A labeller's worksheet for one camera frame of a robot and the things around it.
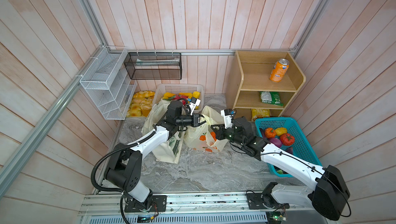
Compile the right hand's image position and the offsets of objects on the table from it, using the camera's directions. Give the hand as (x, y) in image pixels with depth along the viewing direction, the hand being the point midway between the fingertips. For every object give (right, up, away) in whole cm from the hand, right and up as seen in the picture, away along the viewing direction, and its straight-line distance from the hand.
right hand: (210, 126), depth 78 cm
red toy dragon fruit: (-17, +18, +34) cm, 42 cm away
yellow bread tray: (-45, +12, +26) cm, 54 cm away
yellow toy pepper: (+46, -5, +18) cm, 50 cm away
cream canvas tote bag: (-20, -12, -3) cm, 24 cm away
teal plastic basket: (+53, -13, +9) cm, 56 cm away
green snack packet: (+38, +16, +14) cm, 44 cm away
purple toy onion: (+40, -10, +12) cm, 43 cm away
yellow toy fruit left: (-28, +20, +37) cm, 51 cm away
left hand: (-1, +2, -1) cm, 3 cm away
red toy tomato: (+47, -9, +12) cm, 50 cm away
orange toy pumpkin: (+38, -6, +15) cm, 42 cm away
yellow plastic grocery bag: (-4, -6, +4) cm, 8 cm away
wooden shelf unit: (+30, +25, +8) cm, 40 cm away
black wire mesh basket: (-36, +39, +26) cm, 59 cm away
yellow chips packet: (+40, +7, +26) cm, 48 cm away
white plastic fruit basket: (-34, +24, +37) cm, 56 cm away
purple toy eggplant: (+49, -15, +12) cm, 53 cm away
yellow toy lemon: (-7, +20, +35) cm, 41 cm away
